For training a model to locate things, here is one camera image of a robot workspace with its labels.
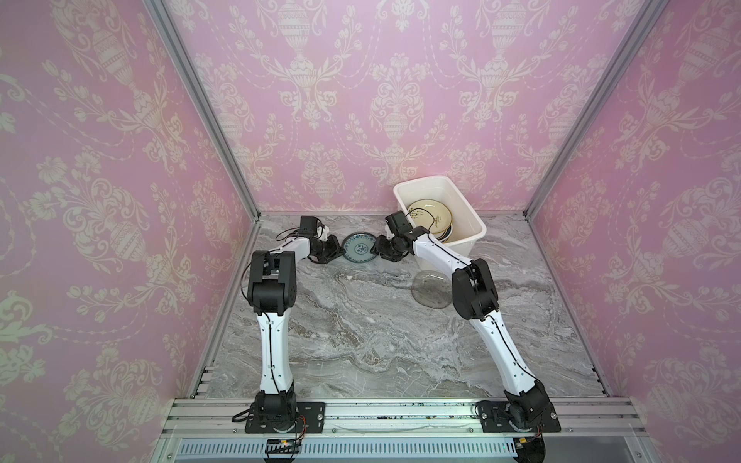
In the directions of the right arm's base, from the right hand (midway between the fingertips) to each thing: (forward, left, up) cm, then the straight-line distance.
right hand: (376, 251), depth 106 cm
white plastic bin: (+2, -32, +9) cm, 34 cm away
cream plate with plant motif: (+13, -27, +3) cm, 30 cm away
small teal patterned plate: (+4, +7, -2) cm, 8 cm away
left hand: (+1, +11, 0) cm, 11 cm away
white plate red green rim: (+5, -27, +2) cm, 27 cm away
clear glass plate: (-15, -19, -4) cm, 24 cm away
